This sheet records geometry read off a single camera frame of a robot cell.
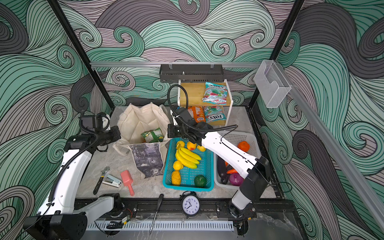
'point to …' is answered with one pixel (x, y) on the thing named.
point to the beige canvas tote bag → (135, 119)
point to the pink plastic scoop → (127, 180)
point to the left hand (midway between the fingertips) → (119, 130)
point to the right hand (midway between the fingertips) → (168, 129)
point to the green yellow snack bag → (153, 136)
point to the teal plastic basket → (201, 179)
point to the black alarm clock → (190, 203)
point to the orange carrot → (232, 171)
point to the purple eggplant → (222, 170)
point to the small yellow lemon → (201, 148)
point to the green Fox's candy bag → (214, 113)
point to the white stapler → (111, 180)
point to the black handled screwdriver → (161, 197)
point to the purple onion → (236, 179)
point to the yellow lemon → (177, 165)
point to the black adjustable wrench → (99, 181)
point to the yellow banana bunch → (187, 158)
